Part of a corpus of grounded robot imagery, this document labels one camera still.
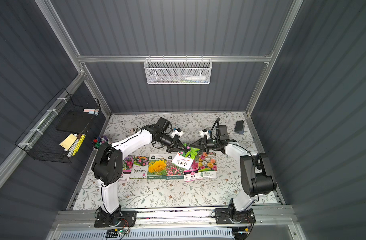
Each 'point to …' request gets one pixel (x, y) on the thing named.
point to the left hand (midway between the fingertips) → (186, 152)
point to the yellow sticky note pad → (68, 142)
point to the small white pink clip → (134, 130)
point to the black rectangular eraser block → (239, 127)
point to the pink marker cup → (98, 140)
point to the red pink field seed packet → (173, 171)
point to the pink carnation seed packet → (192, 173)
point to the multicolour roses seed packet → (207, 164)
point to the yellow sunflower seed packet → (157, 166)
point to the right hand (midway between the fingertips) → (191, 148)
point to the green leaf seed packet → (185, 157)
